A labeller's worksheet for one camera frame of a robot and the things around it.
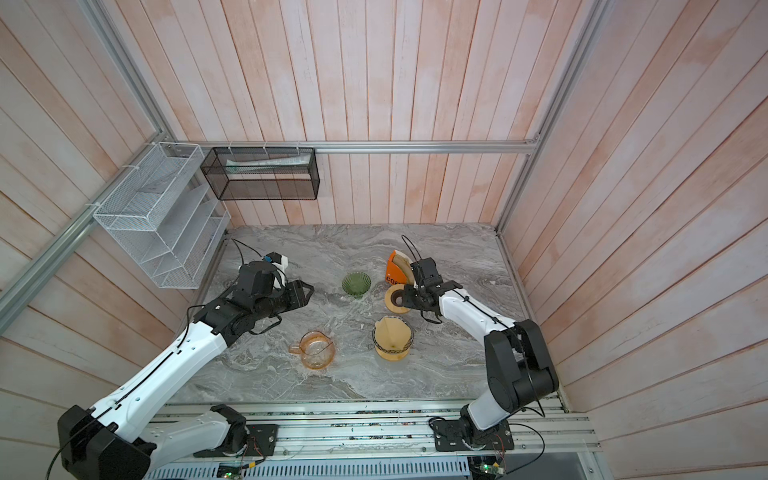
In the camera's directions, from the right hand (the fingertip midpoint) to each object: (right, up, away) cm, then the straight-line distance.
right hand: (408, 296), depth 93 cm
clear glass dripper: (-6, -10, -12) cm, 17 cm away
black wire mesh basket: (-51, +43, +13) cm, 68 cm away
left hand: (-28, +2, -15) cm, 32 cm away
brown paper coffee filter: (-6, -8, -13) cm, 16 cm away
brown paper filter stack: (-1, +10, +7) cm, 12 cm away
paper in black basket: (-54, +40, -3) cm, 67 cm away
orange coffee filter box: (-4, +7, +8) cm, 12 cm away
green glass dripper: (-17, +4, +5) cm, 18 cm away
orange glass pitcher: (-28, -16, -5) cm, 32 cm away
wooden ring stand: (-6, -1, -2) cm, 7 cm away
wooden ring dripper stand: (-6, -11, -20) cm, 23 cm away
